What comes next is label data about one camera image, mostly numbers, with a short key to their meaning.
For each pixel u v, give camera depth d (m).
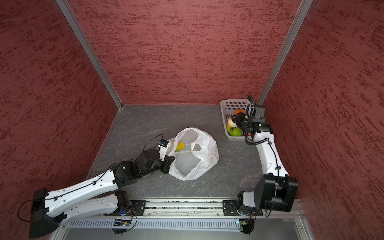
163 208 0.76
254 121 0.61
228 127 1.01
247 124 0.60
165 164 0.64
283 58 0.91
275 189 0.40
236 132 0.97
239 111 1.12
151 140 1.01
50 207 0.41
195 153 0.80
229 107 1.07
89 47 0.87
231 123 0.80
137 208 0.74
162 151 0.64
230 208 0.74
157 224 0.77
